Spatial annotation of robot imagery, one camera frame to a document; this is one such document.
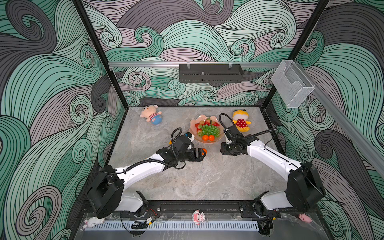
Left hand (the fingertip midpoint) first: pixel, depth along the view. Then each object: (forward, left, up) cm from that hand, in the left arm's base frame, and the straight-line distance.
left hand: (200, 153), depth 80 cm
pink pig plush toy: (+35, +36, -6) cm, 51 cm away
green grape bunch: (+22, -7, -9) cm, 25 cm away
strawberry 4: (+27, -12, -8) cm, 31 cm away
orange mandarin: (+8, -4, -12) cm, 15 cm away
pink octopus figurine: (-28, +1, -9) cm, 30 cm away
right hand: (+4, -14, -4) cm, 15 cm away
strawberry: (+22, -1, -9) cm, 24 cm away
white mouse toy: (-31, +51, -11) cm, 61 cm away
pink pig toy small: (-28, -50, -10) cm, 58 cm away
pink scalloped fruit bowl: (+31, -3, -9) cm, 33 cm away
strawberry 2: (+25, 0, -8) cm, 26 cm away
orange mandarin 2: (+15, -9, -8) cm, 19 cm away
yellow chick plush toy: (+33, -30, -7) cm, 45 cm away
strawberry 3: (+28, -7, -7) cm, 30 cm away
